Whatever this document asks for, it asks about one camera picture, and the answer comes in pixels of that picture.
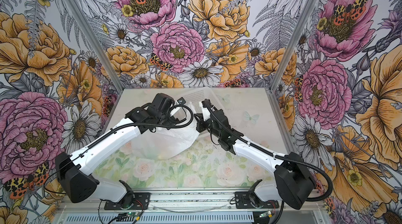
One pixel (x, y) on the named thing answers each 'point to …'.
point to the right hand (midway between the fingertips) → (195, 119)
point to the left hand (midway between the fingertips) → (165, 114)
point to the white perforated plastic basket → (193, 97)
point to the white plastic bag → (163, 143)
